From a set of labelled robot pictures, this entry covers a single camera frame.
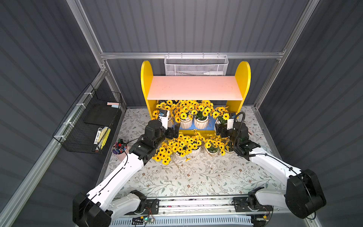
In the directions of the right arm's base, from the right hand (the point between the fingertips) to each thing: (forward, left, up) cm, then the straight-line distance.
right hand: (225, 123), depth 84 cm
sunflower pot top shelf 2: (-12, +8, -7) cm, 16 cm away
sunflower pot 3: (+3, +15, +8) cm, 17 cm away
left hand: (-7, +32, +9) cm, 34 cm away
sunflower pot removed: (-17, +36, -7) cm, 41 cm away
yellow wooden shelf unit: (+8, +19, +9) cm, 23 cm away
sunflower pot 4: (-2, +5, +9) cm, 11 cm away
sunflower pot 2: (+5, +24, +6) cm, 25 cm away
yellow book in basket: (-19, +60, +14) cm, 65 cm away
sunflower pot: (+5, +34, +9) cm, 35 cm away
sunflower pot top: (-10, +18, -5) cm, 22 cm away
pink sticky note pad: (+8, +67, +7) cm, 68 cm away
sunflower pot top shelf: (-13, +27, -5) cm, 30 cm away
